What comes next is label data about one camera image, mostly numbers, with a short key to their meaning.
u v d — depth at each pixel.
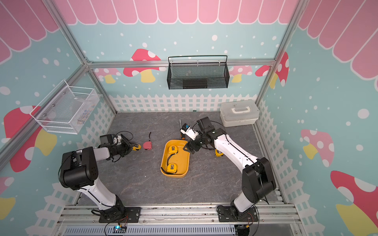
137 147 0.96
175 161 0.95
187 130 0.73
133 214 0.75
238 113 1.06
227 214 0.74
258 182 0.44
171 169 0.87
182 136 1.03
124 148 0.87
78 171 0.50
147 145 1.00
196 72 0.94
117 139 0.85
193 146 0.74
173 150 0.97
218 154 0.94
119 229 0.73
